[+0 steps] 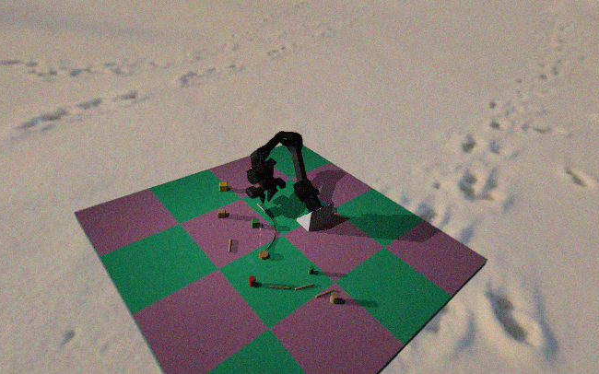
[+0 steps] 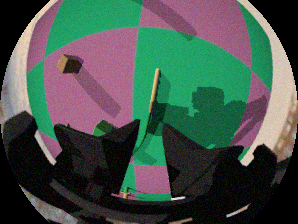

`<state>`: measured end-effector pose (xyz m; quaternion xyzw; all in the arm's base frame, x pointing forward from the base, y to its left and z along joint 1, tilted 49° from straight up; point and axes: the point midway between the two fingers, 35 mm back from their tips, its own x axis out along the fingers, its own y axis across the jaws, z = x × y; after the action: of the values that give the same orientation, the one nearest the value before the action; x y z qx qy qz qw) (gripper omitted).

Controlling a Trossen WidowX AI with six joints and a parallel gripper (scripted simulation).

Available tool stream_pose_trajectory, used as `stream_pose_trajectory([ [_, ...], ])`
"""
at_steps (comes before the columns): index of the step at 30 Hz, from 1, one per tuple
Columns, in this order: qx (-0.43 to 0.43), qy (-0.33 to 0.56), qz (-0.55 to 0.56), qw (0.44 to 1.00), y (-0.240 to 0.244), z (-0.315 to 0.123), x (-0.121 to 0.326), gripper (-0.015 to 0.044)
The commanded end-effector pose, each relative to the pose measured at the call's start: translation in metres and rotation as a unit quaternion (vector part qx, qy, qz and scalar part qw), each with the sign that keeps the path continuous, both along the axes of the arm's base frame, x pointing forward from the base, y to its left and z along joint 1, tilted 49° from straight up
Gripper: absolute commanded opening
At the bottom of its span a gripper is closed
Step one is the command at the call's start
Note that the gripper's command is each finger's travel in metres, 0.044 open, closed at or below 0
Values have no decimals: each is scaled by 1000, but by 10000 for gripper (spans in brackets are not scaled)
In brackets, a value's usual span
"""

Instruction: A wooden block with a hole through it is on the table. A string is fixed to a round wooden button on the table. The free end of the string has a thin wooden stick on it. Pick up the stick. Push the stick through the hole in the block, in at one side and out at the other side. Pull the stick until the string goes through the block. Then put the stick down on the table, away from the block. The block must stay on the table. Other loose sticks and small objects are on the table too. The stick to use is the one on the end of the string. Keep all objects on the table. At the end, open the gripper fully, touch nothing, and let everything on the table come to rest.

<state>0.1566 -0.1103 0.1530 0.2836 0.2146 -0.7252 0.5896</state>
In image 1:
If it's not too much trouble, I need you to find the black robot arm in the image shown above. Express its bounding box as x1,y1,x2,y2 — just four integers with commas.
246,131,323,214

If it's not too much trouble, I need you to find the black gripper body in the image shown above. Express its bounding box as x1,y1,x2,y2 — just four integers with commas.
246,177,286,199

